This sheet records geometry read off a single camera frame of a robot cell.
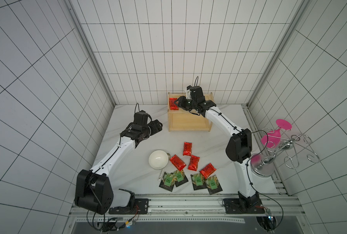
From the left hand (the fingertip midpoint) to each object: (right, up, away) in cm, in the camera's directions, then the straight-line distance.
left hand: (157, 129), depth 84 cm
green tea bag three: (+24, -30, -3) cm, 38 cm away
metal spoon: (+3, -25, 0) cm, 25 cm away
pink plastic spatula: (+57, -3, -16) cm, 60 cm away
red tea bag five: (+30, -24, -1) cm, 39 cm away
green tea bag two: (+12, -27, -1) cm, 30 cm away
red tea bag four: (+12, -21, +3) cm, 25 cm away
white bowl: (0, -19, +3) cm, 19 cm away
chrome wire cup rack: (+63, -22, 0) cm, 66 cm away
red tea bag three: (+22, -21, +2) cm, 30 cm away
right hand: (+7, +16, +4) cm, 18 cm away
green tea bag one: (+7, -30, -3) cm, 31 cm away
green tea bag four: (+32, -31, -5) cm, 44 cm away
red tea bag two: (+19, -14, +8) cm, 25 cm away
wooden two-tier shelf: (+17, +4, +22) cm, 28 cm away
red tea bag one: (+9, +15, +6) cm, 18 cm away
